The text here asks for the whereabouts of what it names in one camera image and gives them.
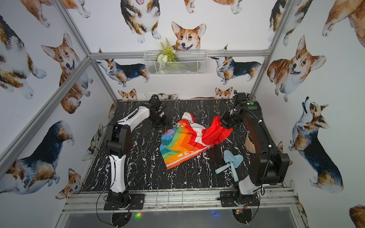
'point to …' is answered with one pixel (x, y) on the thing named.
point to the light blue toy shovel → (235, 160)
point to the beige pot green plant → (249, 143)
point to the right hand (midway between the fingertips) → (218, 122)
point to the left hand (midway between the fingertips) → (170, 124)
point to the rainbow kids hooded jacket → (188, 138)
